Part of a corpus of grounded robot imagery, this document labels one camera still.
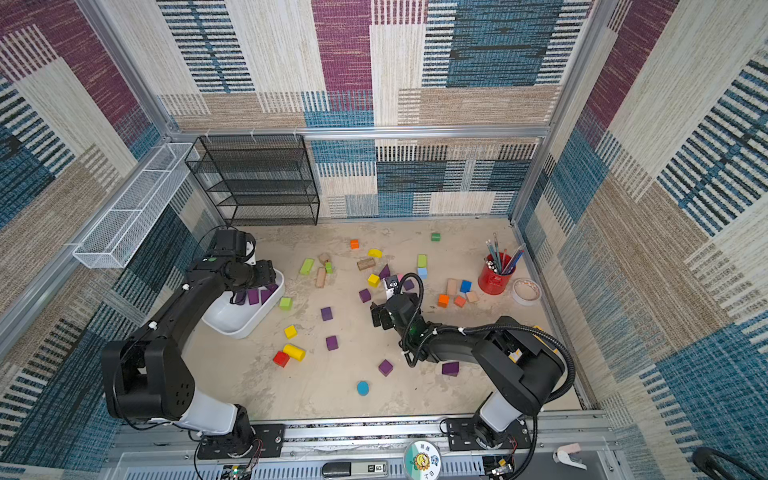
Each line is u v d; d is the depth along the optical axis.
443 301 0.96
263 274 0.80
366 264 1.07
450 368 0.83
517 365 0.45
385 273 1.02
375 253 1.09
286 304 0.97
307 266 1.06
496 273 0.93
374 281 1.00
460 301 0.98
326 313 0.94
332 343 0.87
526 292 0.99
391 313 0.70
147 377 0.43
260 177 1.08
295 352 0.86
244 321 0.88
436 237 1.15
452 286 0.99
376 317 0.82
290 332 0.91
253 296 1.00
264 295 0.95
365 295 0.99
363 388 0.81
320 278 1.02
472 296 0.99
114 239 0.71
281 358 0.85
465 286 1.00
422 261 1.08
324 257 1.08
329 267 1.05
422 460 0.64
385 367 0.84
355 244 1.14
